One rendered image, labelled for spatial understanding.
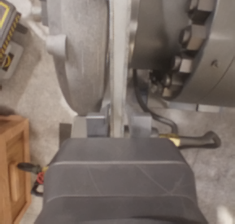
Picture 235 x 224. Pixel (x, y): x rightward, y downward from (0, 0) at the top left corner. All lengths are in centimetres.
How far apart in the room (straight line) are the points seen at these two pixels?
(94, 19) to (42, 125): 124
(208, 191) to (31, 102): 178
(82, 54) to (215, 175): 168
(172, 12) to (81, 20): 32
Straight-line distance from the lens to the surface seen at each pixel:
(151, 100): 108
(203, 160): 172
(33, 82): 145
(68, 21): 35
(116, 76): 16
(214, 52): 50
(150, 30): 56
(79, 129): 53
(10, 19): 116
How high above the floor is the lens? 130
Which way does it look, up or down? 77 degrees down
